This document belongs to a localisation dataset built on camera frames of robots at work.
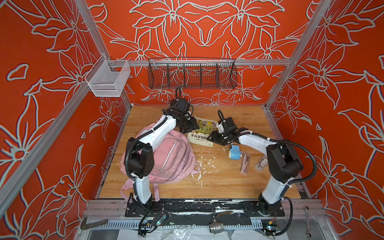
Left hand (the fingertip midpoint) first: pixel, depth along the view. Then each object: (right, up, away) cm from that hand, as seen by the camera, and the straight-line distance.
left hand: (197, 126), depth 86 cm
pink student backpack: (-13, -19, -4) cm, 23 cm away
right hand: (+7, -8, +6) cm, 12 cm away
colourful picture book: (+3, -7, +15) cm, 17 cm away
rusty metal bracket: (-54, -46, -17) cm, 73 cm away
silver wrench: (+50, -48, -20) cm, 72 cm away
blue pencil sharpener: (+23, -16, +2) cm, 28 cm away
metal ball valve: (+8, -44, -20) cm, 49 cm away
